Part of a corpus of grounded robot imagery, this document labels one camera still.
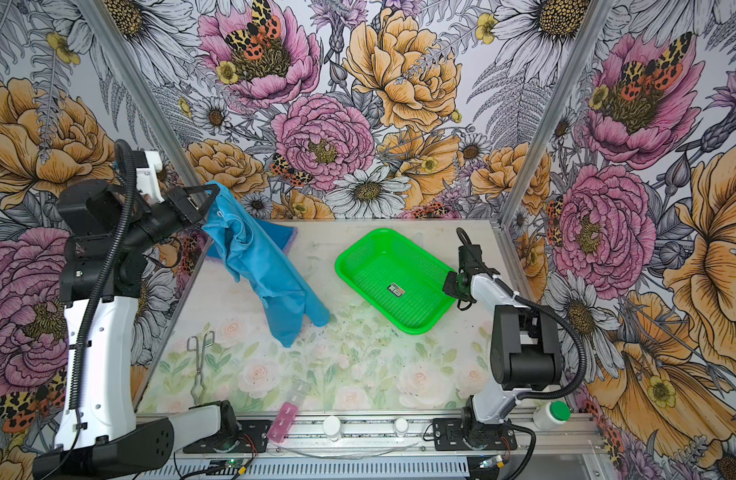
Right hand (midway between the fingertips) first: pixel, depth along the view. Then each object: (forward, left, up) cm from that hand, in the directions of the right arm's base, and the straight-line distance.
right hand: (453, 296), depth 95 cm
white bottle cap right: (-35, +19, 0) cm, 40 cm away
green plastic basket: (+11, +16, -5) cm, 20 cm away
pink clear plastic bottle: (-31, +47, -2) cm, 56 cm away
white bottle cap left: (-36, +35, +2) cm, 50 cm away
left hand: (-3, +54, +44) cm, 69 cm away
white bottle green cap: (-35, -16, +3) cm, 38 cm away
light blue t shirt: (-9, +49, +28) cm, 57 cm away
